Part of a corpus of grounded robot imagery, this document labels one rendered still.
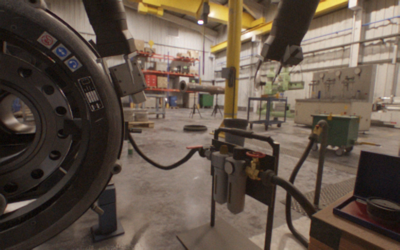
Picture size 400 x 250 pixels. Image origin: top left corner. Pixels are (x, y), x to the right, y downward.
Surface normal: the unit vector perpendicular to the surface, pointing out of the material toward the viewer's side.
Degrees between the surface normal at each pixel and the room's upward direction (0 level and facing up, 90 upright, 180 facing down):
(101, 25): 122
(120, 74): 90
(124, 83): 90
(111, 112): 89
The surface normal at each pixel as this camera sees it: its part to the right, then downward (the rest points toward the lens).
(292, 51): 0.23, -0.29
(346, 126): -0.79, 0.05
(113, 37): -0.11, 0.46
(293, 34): 0.08, 0.63
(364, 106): 0.30, 0.12
